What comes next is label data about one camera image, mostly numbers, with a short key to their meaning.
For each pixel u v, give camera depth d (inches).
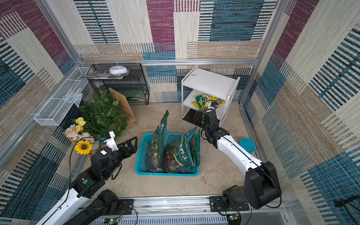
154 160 29.4
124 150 24.2
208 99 36.1
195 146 29.2
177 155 28.0
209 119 24.2
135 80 42.5
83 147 27.6
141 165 31.9
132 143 25.1
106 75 34.4
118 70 34.7
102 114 32.2
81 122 27.6
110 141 24.2
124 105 36.4
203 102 35.3
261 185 16.4
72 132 29.3
